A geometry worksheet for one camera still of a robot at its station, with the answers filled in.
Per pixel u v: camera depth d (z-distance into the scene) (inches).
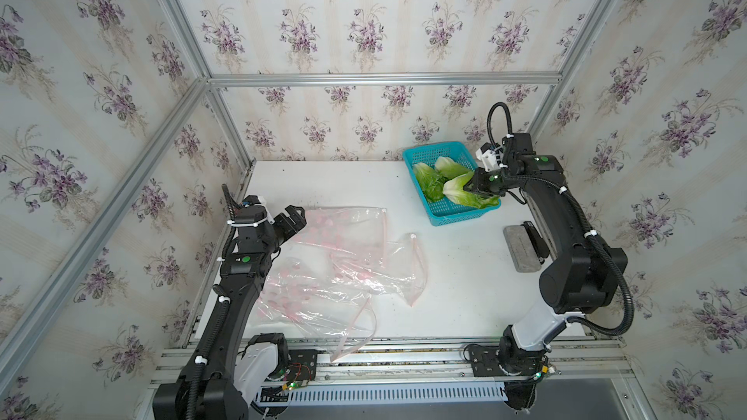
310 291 32.4
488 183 28.7
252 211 26.5
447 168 42.1
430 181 39.8
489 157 30.3
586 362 29.6
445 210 38.7
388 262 34.6
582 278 17.6
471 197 32.0
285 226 27.6
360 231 36.8
